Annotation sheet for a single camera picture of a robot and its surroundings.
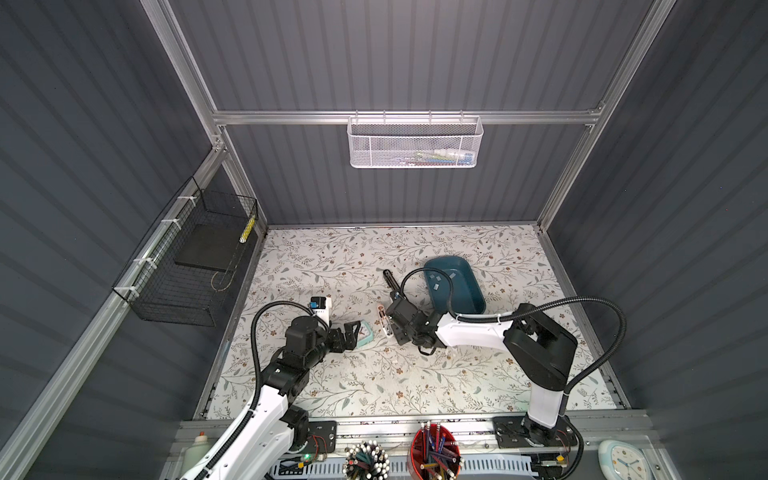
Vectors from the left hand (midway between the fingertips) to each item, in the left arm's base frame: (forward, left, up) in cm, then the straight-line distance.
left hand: (345, 323), depth 81 cm
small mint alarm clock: (+1, -5, -9) cm, 10 cm away
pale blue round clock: (-35, -64, -8) cm, 73 cm away
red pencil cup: (-31, -20, -1) cm, 37 cm away
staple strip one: (+17, -29, -9) cm, 35 cm away
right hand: (+3, -17, -10) cm, 20 cm away
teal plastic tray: (+12, -39, -9) cm, 42 cm away
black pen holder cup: (-32, -6, +3) cm, 33 cm away
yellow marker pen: (+21, +26, +17) cm, 38 cm away
